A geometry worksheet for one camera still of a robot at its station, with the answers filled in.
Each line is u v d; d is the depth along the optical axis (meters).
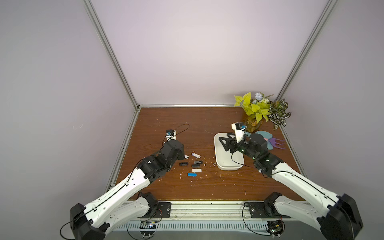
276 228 0.70
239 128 0.65
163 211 0.73
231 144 0.66
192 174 0.86
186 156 0.92
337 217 0.38
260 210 0.71
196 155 0.93
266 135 1.03
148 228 0.72
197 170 0.87
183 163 0.88
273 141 1.00
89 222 0.38
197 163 0.90
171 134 0.64
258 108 0.85
